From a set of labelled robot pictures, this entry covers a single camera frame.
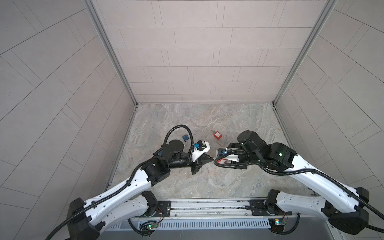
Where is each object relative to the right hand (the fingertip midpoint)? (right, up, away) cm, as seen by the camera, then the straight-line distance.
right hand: (225, 155), depth 67 cm
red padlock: (0, +5, +29) cm, 30 cm away
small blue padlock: (-21, +4, +29) cm, 36 cm away
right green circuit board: (+24, -32, +1) cm, 40 cm away
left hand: (-6, -1, -4) cm, 7 cm away
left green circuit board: (-32, -30, -3) cm, 44 cm away
